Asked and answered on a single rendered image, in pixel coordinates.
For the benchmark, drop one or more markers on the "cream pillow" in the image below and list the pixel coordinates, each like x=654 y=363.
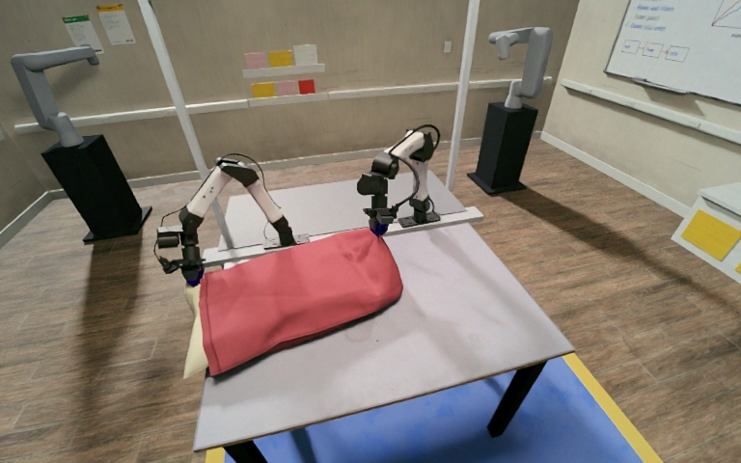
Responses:
x=196 y=358

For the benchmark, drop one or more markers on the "red pillowcase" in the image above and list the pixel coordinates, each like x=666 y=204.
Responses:
x=275 y=301

